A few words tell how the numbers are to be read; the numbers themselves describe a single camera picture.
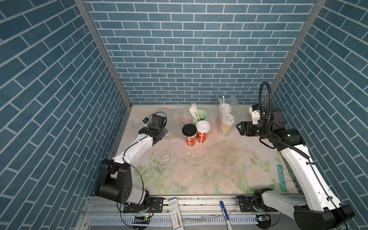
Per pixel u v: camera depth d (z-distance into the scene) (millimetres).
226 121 849
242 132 665
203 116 1003
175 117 1113
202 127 849
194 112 961
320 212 369
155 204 739
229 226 672
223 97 964
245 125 634
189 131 838
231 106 958
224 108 954
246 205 732
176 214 704
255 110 622
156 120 690
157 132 637
